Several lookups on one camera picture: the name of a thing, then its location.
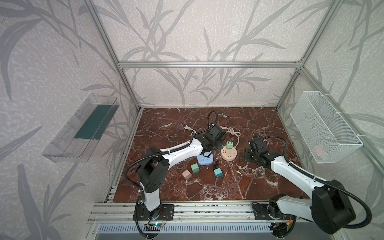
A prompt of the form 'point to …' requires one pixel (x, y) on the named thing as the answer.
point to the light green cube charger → (229, 144)
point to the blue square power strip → (203, 160)
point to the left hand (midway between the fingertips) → (222, 139)
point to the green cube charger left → (195, 168)
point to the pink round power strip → (228, 154)
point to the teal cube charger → (218, 173)
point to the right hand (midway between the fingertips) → (248, 150)
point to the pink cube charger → (186, 174)
